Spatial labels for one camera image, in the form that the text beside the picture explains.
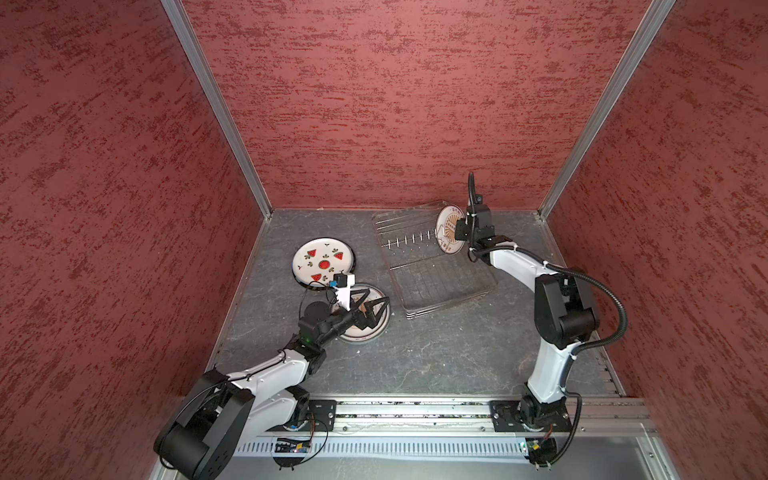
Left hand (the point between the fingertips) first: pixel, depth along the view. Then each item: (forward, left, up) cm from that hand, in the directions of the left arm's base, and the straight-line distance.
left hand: (380, 300), depth 80 cm
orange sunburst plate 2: (+33, -23, -7) cm, 40 cm away
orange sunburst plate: (+1, +7, -2) cm, 8 cm away
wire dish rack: (+15, -15, -13) cm, 25 cm away
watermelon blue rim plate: (+21, +22, -12) cm, 33 cm away
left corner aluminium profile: (+49, +50, +2) cm, 70 cm away
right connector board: (-32, -40, -15) cm, 54 cm away
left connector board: (-32, +21, -15) cm, 41 cm away
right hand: (+28, -27, 0) cm, 39 cm away
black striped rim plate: (+10, +21, -11) cm, 26 cm away
